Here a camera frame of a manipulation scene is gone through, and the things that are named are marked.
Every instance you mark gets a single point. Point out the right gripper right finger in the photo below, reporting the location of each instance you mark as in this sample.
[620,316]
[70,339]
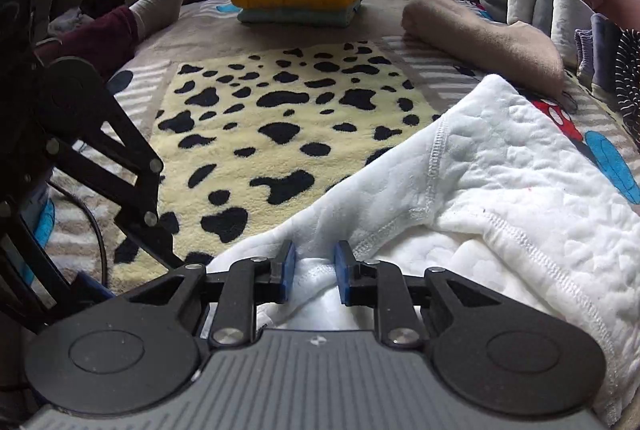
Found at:
[393,296]

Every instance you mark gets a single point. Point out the teal stacked garment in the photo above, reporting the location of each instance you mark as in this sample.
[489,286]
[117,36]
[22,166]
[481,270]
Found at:
[336,18]

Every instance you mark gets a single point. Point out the beige folded fleece garment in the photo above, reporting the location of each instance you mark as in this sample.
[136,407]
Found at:
[519,52]

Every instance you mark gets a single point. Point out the white quilted jacket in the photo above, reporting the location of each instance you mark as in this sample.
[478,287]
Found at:
[494,192]

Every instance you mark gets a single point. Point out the grey folded garment row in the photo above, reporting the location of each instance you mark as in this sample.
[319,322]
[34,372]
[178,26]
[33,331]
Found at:
[566,22]

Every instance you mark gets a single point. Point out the pink pillow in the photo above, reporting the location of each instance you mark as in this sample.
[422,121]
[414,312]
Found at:
[625,13]

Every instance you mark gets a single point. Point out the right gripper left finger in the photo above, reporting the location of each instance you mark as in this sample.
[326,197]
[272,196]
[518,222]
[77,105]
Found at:
[238,292]

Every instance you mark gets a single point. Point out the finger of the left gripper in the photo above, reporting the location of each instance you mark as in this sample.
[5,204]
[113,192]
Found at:
[87,289]

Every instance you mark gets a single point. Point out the striped black white garment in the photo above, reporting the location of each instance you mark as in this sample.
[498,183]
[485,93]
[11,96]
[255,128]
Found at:
[627,81]

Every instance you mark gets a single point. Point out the dark purple folded garment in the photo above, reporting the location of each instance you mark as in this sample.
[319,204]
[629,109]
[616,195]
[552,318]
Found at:
[596,54]

